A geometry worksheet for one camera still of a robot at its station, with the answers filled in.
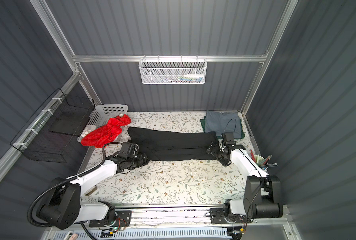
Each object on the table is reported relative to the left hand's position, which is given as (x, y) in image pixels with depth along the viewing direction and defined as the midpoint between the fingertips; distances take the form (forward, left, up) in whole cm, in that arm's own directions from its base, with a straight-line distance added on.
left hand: (145, 161), depth 89 cm
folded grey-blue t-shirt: (+30, -54, 0) cm, 62 cm away
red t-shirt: (+14, +28, +7) cm, 32 cm away
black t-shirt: (+14, -17, -4) cm, 22 cm away
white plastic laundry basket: (+42, +38, -1) cm, 57 cm away
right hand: (0, -42, +3) cm, 42 cm away
